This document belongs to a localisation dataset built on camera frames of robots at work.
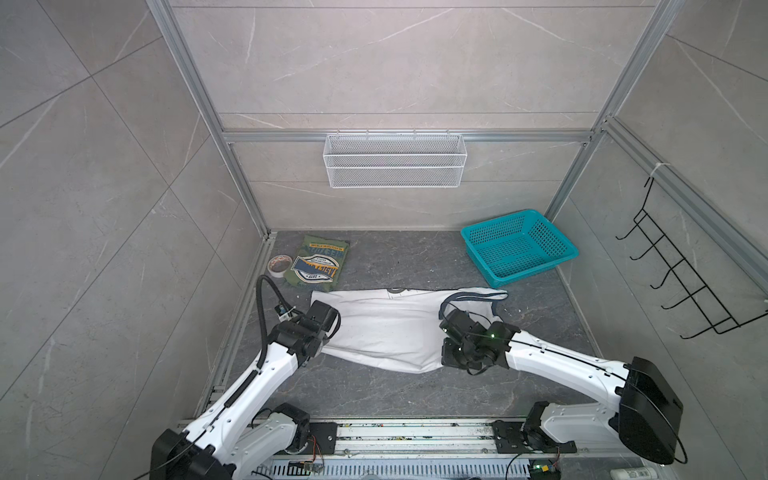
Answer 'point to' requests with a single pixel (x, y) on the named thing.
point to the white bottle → (635, 473)
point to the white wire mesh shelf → (394, 161)
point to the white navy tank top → (401, 330)
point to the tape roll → (278, 265)
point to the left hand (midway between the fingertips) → (309, 331)
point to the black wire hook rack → (675, 268)
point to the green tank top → (318, 263)
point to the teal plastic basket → (514, 247)
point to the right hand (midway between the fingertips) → (443, 355)
